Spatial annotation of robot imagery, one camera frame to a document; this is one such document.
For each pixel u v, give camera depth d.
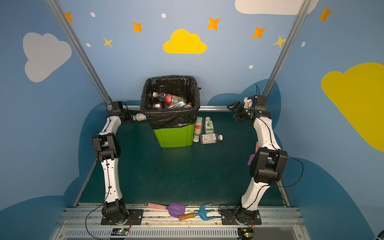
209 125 1.10
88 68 0.91
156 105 0.88
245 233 0.71
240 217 0.69
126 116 0.98
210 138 1.02
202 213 0.75
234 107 0.80
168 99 0.89
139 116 1.14
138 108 0.73
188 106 0.86
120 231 0.72
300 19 0.73
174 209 0.76
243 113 0.77
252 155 0.96
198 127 1.07
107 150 0.69
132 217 0.75
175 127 0.81
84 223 0.68
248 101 0.82
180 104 0.88
